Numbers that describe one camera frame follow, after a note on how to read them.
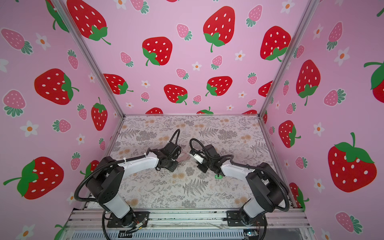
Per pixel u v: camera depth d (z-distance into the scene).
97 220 0.78
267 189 0.44
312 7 0.69
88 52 0.84
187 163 0.95
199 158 0.80
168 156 0.70
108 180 0.46
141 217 0.76
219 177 0.88
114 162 0.49
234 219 0.73
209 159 0.70
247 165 0.51
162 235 0.70
